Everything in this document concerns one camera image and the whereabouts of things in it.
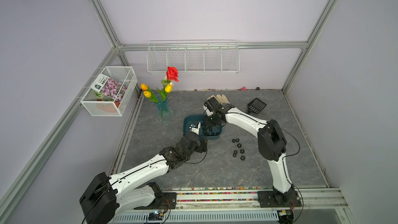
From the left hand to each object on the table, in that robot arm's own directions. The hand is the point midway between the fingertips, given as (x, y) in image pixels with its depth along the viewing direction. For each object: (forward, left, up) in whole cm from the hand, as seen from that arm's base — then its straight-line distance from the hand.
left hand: (201, 137), depth 80 cm
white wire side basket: (+12, +51, +17) cm, 55 cm away
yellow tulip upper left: (+23, +29, +16) cm, 40 cm away
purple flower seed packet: (+18, +44, +21) cm, 52 cm away
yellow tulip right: (+22, +16, +15) cm, 31 cm away
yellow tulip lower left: (+18, +26, +16) cm, 36 cm away
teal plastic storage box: (+10, -3, -13) cm, 17 cm away
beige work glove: (+38, -17, -14) cm, 44 cm away
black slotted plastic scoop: (+29, -42, -14) cm, 53 cm away
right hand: (+14, -3, -6) cm, 16 cm away
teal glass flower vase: (+27, +24, -12) cm, 38 cm away
